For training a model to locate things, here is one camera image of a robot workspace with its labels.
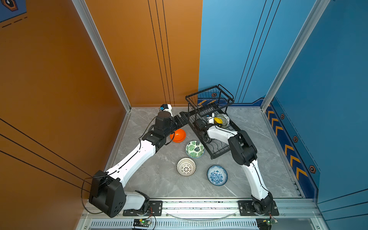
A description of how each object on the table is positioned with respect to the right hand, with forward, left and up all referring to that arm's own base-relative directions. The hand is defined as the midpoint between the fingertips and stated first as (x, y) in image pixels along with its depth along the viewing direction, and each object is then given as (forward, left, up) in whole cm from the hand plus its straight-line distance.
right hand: (220, 126), depth 101 cm
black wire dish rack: (+15, +4, +13) cm, 20 cm away
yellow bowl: (+1, +3, +5) cm, 6 cm away
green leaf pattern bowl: (-16, +18, -4) cm, 25 cm away
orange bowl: (-6, +29, -2) cm, 30 cm away
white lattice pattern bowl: (-28, +24, -5) cm, 37 cm away
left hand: (-10, +24, +23) cm, 34 cm away
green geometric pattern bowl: (-1, -2, +8) cm, 8 cm away
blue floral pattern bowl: (-33, +6, -5) cm, 34 cm away
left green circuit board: (-56, +46, -7) cm, 72 cm away
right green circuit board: (-55, -16, -7) cm, 58 cm away
